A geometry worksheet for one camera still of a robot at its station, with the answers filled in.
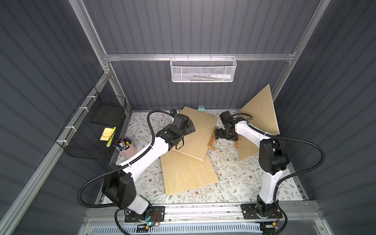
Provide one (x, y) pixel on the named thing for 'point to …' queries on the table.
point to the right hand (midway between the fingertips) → (224, 137)
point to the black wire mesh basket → (81, 138)
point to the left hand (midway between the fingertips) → (188, 127)
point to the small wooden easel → (212, 140)
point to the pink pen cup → (126, 148)
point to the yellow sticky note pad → (106, 134)
